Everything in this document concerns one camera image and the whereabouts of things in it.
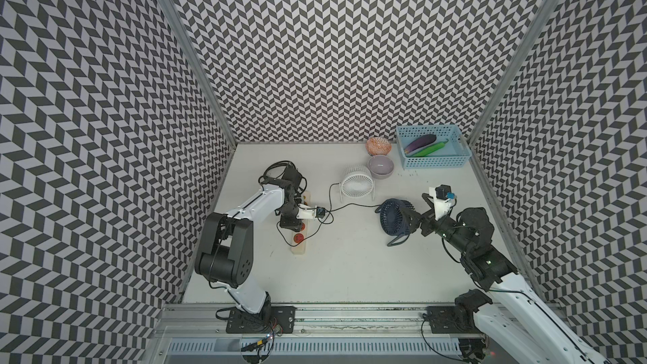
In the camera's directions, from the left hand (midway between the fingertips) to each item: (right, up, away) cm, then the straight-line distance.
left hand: (291, 221), depth 91 cm
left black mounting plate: (-2, -24, -19) cm, 31 cm away
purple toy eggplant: (+55, +31, +22) cm, 68 cm away
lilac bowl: (+36, +20, +17) cm, 44 cm away
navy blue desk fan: (+36, +1, -6) cm, 36 cm away
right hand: (+39, +9, -16) cm, 43 cm away
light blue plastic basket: (+71, +26, +22) cm, 78 cm away
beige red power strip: (+4, -4, -3) cm, 6 cm away
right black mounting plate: (+49, -23, -20) cm, 58 cm away
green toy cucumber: (+59, +28, +21) cm, 68 cm away
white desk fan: (+24, +14, +6) cm, 29 cm away
